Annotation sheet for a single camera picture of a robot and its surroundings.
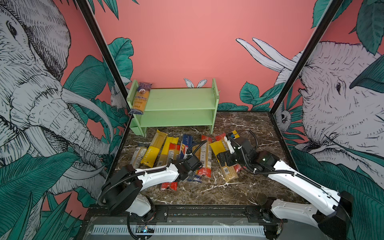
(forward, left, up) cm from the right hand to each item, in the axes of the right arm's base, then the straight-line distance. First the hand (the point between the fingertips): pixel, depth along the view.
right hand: (222, 152), depth 75 cm
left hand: (-1, +19, -16) cm, 25 cm away
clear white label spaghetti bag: (+6, +51, -17) cm, 54 cm away
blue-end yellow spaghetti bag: (-7, +14, -17) cm, 22 cm away
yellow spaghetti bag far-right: (+23, -15, -19) cm, 33 cm away
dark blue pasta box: (+17, +20, -16) cm, 30 cm away
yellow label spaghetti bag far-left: (+10, +42, -17) cm, 46 cm away
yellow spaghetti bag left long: (+6, +35, -18) cm, 40 cm away
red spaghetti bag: (+6, +8, -16) cm, 19 cm away
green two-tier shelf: (+33, +28, -1) cm, 44 cm away
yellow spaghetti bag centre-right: (-4, -6, -17) cm, 18 cm away
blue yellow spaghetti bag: (+27, +45, +11) cm, 54 cm away
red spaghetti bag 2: (+8, +28, -16) cm, 33 cm away
